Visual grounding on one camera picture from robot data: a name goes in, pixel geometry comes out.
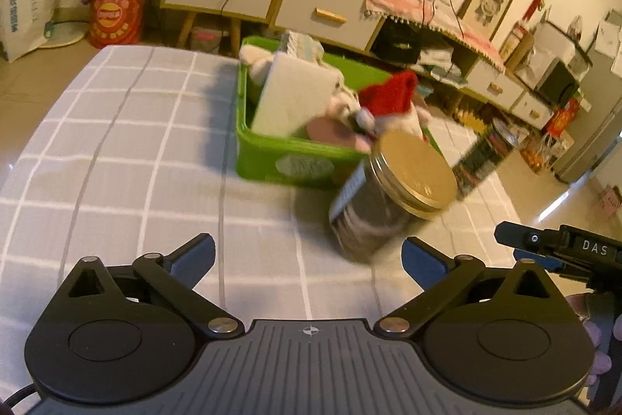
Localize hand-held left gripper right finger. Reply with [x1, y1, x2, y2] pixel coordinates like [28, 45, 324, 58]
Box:
[374, 236, 569, 339]

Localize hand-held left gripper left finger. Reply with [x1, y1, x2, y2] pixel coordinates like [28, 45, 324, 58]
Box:
[46, 233, 246, 340]

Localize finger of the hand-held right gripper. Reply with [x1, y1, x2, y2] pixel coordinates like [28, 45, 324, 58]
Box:
[512, 249, 567, 273]
[494, 222, 564, 250]

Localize glass jar with gold lid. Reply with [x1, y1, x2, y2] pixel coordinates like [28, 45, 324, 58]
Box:
[329, 130, 458, 263]

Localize green plastic bin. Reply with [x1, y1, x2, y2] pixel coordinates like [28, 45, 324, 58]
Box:
[236, 36, 443, 189]

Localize pink plush toy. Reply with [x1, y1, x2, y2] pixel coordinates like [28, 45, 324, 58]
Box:
[306, 116, 372, 153]

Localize plush toy with red hat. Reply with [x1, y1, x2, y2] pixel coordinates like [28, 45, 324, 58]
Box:
[358, 71, 433, 138]

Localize small beige plush toy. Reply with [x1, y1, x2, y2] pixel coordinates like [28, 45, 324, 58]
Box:
[327, 77, 363, 119]

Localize white rectangular box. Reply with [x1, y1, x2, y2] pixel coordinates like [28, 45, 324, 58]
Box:
[250, 54, 341, 138]

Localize person's right hand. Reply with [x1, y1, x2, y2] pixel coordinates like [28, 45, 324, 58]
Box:
[570, 291, 614, 403]

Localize tall printed can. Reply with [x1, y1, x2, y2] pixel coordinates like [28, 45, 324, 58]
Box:
[452, 118, 521, 202]

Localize grey refrigerator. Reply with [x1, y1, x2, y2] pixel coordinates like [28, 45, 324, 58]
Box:
[554, 99, 622, 187]

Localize grey checked blanket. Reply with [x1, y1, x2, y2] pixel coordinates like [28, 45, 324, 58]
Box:
[0, 46, 523, 348]

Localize black microwave oven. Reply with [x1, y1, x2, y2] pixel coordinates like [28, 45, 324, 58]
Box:
[535, 60, 580, 107]

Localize long low wooden cabinet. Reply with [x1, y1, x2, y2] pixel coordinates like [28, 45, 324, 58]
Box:
[272, 0, 559, 129]

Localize folded white clothes pile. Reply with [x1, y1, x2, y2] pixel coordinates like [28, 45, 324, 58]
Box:
[420, 48, 467, 85]

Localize black bag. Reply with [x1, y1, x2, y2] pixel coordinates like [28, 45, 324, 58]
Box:
[372, 20, 423, 65]

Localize framed cartoon girl picture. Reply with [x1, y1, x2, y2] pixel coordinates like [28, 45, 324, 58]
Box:
[459, 0, 516, 41]

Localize white round stand base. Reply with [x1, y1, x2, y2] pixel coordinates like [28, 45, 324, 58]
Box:
[39, 21, 88, 49]

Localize pink tasselled cloth runner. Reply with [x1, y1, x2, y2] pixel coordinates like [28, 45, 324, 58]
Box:
[360, 0, 508, 73]

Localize orange printed bag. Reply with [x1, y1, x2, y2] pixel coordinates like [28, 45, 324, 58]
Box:
[87, 0, 149, 49]

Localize white paper bag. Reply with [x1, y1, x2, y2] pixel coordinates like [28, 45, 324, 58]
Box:
[0, 0, 56, 63]

